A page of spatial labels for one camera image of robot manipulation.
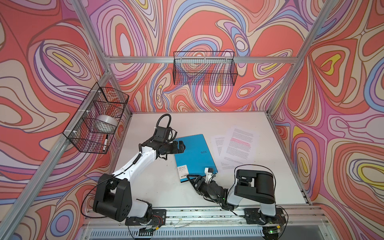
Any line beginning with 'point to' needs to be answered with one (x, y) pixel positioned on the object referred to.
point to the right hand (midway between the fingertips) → (188, 182)
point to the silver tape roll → (105, 124)
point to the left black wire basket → (102, 100)
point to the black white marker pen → (105, 143)
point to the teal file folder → (196, 158)
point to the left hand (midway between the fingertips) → (180, 146)
